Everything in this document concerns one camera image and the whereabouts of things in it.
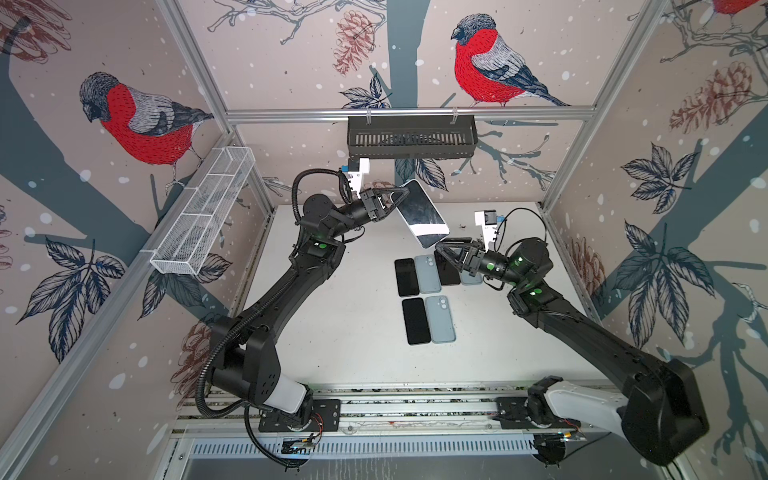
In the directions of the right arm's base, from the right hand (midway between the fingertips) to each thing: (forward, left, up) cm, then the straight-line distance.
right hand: (435, 251), depth 67 cm
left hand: (+4, +6, +13) cm, 15 cm away
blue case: (-1, -4, -33) cm, 34 cm away
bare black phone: (+10, +7, -28) cm, 31 cm away
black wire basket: (+55, +4, -5) cm, 55 cm away
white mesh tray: (+11, +62, 0) cm, 63 cm away
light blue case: (+15, 0, -33) cm, 36 cm away
